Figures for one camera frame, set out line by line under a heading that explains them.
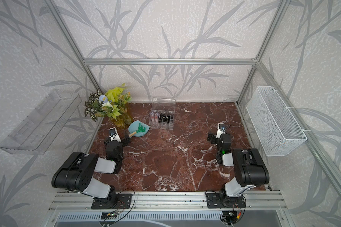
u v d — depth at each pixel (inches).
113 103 35.6
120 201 28.8
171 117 41.0
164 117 40.0
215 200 28.7
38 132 26.2
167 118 40.0
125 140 33.1
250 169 17.9
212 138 33.4
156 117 40.1
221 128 31.6
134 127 41.3
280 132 23.1
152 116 40.0
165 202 29.2
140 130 40.1
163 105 47.0
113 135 30.1
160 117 40.0
